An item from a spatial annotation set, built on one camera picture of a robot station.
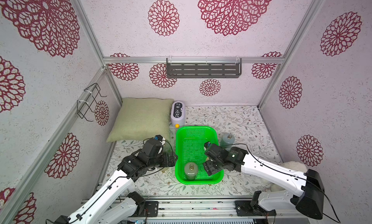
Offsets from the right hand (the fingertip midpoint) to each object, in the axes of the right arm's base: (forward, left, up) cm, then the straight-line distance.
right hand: (209, 164), depth 77 cm
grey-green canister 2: (-3, +10, -2) cm, 10 cm away
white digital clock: (+37, +19, -2) cm, 42 cm away
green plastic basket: (+20, +10, -11) cm, 25 cm away
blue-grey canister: (+18, -13, -6) cm, 23 cm away
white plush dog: (-3, -40, +7) cm, 41 cm away
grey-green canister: (+11, +24, -3) cm, 26 cm away
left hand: (0, +20, +5) cm, 21 cm away
